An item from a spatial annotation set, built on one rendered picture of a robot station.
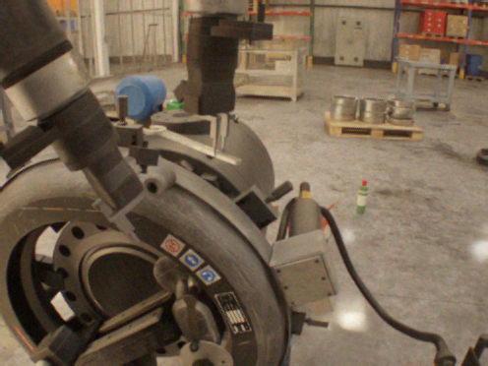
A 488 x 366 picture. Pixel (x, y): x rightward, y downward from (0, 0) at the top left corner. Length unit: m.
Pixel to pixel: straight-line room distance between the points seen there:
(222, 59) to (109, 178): 0.22
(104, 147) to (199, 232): 0.25
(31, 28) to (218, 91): 0.27
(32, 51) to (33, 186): 0.37
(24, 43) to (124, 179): 0.19
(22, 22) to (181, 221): 0.38
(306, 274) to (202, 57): 0.40
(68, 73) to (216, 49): 0.20
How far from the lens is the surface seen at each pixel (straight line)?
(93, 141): 0.42
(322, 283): 0.66
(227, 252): 0.61
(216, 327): 0.74
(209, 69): 0.51
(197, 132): 1.11
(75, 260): 0.94
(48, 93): 0.40
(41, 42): 0.40
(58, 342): 0.90
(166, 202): 0.60
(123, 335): 0.79
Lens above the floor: 1.17
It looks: 23 degrees down
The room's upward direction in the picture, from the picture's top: straight up
